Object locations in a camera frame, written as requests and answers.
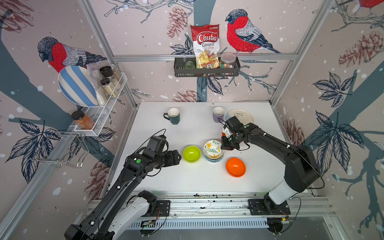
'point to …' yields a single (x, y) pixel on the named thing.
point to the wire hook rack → (62, 147)
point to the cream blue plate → (243, 115)
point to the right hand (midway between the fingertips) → (220, 146)
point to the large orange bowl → (235, 167)
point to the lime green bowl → (192, 154)
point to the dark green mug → (174, 115)
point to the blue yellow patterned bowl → (214, 160)
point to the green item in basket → (189, 65)
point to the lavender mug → (218, 112)
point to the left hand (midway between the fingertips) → (177, 155)
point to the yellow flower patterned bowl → (212, 149)
